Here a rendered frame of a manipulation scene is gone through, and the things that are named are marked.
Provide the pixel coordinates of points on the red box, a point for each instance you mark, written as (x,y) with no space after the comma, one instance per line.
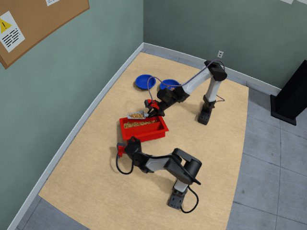
(144,132)

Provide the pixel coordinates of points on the blue bowl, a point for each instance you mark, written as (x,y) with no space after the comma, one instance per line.
(141,81)
(169,82)

